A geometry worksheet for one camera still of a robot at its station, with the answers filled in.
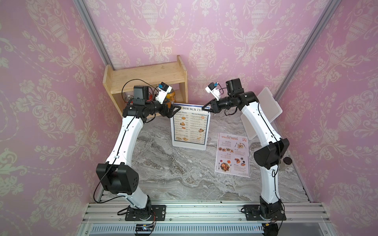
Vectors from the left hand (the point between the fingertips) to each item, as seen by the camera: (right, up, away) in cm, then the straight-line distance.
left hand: (173, 104), depth 76 cm
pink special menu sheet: (+36, -31, +19) cm, 51 cm away
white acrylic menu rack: (+12, -25, +19) cm, 34 cm away
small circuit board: (-14, -61, -5) cm, 63 cm away
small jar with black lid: (+63, -31, +6) cm, 71 cm away
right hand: (+16, -2, +3) cm, 17 cm away
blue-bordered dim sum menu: (+9, -11, +9) cm, 16 cm away
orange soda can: (-3, +4, +10) cm, 11 cm away
